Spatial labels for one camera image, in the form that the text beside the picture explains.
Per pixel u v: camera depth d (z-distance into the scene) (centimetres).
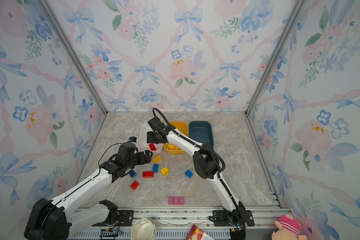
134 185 85
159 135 69
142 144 97
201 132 114
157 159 94
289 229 66
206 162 58
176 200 79
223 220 73
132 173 86
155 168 90
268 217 77
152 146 98
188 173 89
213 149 59
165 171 88
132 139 75
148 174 88
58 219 39
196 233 67
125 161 63
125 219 74
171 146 98
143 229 71
